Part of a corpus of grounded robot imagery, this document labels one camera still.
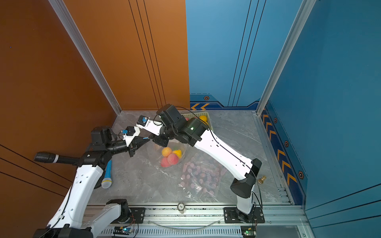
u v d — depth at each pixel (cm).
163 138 55
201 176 84
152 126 53
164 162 85
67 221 38
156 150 87
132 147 61
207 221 72
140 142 65
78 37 79
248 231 71
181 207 71
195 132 44
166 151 87
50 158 62
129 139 59
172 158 82
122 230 71
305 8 70
